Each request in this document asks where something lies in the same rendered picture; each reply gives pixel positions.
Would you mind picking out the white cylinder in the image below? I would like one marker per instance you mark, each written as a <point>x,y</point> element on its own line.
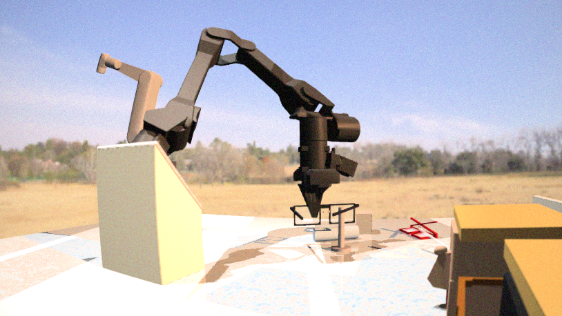
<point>331,233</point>

